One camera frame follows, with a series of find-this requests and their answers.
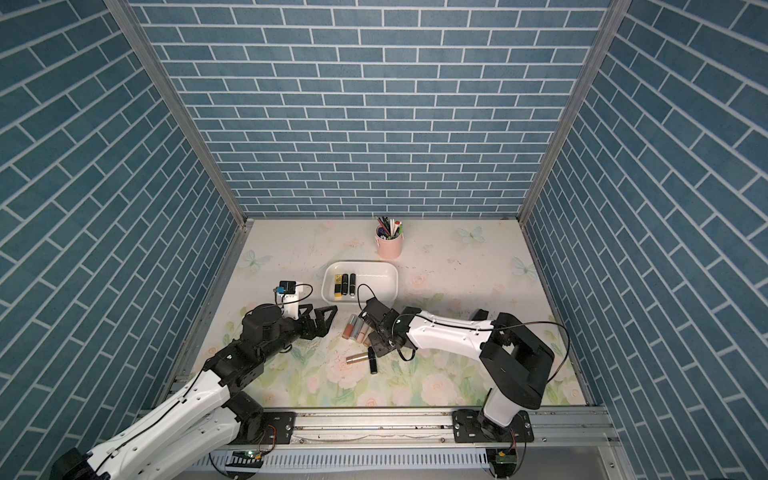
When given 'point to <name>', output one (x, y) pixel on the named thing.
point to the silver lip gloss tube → (357, 327)
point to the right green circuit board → (506, 457)
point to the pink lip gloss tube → (362, 334)
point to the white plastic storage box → (358, 281)
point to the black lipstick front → (372, 360)
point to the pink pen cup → (389, 249)
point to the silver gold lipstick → (357, 357)
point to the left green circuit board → (246, 458)
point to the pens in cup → (388, 228)
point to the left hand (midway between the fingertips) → (332, 310)
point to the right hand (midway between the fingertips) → (381, 342)
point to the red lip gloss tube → (348, 329)
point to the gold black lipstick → (338, 287)
